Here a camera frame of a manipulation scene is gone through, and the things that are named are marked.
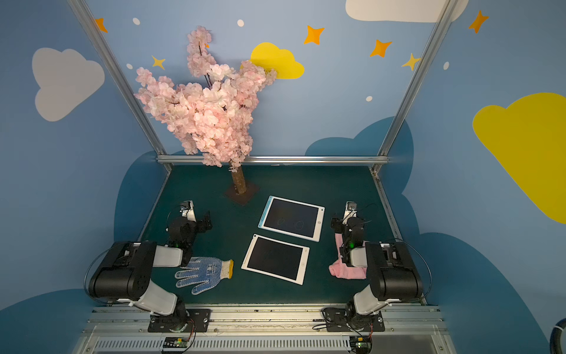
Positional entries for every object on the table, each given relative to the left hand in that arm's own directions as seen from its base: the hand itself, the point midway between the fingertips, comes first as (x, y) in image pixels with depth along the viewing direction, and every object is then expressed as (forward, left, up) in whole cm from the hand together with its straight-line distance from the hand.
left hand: (197, 210), depth 94 cm
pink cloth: (-22, -60, -6) cm, 64 cm away
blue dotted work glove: (-24, -7, -8) cm, 26 cm away
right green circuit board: (-45, -65, -11) cm, 80 cm away
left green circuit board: (-46, -3, -9) cm, 47 cm away
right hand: (+2, -66, 0) cm, 66 cm away
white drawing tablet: (+3, -42, -8) cm, 43 cm away
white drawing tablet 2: (-16, -35, -12) cm, 40 cm away
